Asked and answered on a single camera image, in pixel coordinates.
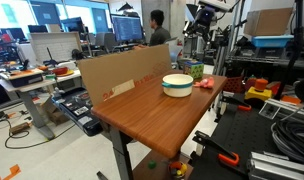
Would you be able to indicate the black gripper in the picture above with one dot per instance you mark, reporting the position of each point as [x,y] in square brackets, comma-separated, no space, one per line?
[202,18]

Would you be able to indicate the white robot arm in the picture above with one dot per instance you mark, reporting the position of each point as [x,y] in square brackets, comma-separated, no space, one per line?
[215,4]

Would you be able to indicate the colourful patterned cube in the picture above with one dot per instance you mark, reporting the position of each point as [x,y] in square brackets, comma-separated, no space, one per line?
[193,70]

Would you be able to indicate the seated person dark shirt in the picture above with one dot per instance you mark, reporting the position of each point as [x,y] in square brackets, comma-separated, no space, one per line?
[157,30]

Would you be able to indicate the pink plush toy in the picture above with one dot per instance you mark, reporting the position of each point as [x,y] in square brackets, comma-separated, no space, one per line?
[205,83]

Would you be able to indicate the cream bowl teal rim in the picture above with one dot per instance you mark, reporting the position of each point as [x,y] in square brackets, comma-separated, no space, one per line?
[177,86]

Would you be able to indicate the red basket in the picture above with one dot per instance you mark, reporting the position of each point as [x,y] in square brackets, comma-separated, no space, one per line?
[232,85]

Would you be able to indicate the large computer monitor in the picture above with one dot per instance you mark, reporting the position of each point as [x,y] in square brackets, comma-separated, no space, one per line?
[127,28]

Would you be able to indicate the large cardboard box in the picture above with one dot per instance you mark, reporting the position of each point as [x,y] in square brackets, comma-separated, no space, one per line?
[268,21]

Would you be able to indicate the blue plastic bin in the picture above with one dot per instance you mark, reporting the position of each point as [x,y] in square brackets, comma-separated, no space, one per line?
[272,41]

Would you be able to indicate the brown cardboard sheet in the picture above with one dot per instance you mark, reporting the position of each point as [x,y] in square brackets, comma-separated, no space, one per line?
[125,73]

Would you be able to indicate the orange black bar clamp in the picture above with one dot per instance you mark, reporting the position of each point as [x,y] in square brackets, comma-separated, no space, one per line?
[208,145]
[237,101]

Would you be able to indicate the yellow emergency stop box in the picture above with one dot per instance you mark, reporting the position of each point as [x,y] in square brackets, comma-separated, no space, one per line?
[258,91]

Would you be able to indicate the grey office chair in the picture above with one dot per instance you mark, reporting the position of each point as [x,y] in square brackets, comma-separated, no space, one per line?
[107,41]

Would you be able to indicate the black stand pole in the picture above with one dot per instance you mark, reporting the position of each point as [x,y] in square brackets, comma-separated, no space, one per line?
[297,33]

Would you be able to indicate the black perforated breadboard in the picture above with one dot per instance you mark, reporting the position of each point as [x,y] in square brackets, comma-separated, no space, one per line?
[252,133]

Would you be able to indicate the orange flat object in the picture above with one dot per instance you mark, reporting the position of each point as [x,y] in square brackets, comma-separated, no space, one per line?
[291,99]

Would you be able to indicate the background computer monitor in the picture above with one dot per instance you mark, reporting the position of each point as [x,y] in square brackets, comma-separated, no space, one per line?
[72,25]

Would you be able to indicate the black round object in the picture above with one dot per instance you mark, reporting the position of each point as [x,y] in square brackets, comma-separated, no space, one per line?
[303,90]

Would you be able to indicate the yellow plate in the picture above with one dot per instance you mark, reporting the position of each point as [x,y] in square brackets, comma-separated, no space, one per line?
[69,73]

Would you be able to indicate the cup of coloured balls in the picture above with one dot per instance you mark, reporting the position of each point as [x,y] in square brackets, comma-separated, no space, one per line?
[177,169]

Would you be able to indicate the green ball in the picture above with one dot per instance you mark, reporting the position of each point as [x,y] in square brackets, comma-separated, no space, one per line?
[152,164]

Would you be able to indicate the red bowl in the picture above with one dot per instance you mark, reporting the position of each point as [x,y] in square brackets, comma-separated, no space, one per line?
[60,70]

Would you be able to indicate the black floor case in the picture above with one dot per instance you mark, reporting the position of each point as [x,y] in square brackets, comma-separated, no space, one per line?
[78,110]

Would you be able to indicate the white pegboard panel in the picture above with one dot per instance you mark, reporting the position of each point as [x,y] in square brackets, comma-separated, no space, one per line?
[55,46]

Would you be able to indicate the black metal table leg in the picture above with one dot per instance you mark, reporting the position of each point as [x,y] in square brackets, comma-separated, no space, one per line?
[120,153]

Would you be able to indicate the wooden lower shelf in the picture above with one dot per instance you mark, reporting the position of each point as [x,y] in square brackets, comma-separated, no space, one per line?
[148,173]

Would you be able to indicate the open cardboard box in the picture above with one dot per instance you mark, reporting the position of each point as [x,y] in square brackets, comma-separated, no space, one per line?
[55,113]

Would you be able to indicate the black equipment case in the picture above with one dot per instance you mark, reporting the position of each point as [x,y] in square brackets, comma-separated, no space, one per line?
[23,79]

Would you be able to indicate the white desk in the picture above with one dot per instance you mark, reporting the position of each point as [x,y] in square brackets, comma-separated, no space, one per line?
[30,110]

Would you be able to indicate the orange floor tape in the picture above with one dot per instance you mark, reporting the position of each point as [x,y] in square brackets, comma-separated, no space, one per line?
[12,171]

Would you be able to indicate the aluminium extrusion rail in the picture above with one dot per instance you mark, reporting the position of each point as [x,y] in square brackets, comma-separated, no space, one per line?
[285,110]
[278,166]

